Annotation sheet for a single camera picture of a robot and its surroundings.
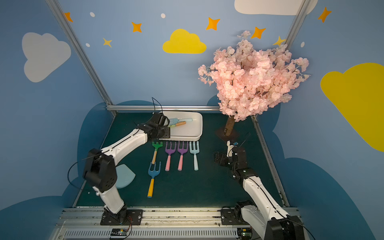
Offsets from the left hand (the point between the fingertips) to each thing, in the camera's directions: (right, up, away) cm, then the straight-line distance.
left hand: (165, 130), depth 92 cm
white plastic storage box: (+16, -1, +18) cm, 24 cm away
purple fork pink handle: (+1, -14, +7) cm, 16 cm away
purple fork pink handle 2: (+10, -14, +7) cm, 19 cm away
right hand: (+34, -13, -6) cm, 37 cm away
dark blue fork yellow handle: (-7, -27, -2) cm, 28 cm away
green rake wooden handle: (-8, -11, +10) cm, 16 cm away
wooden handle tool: (+8, +5, +24) cm, 26 cm away
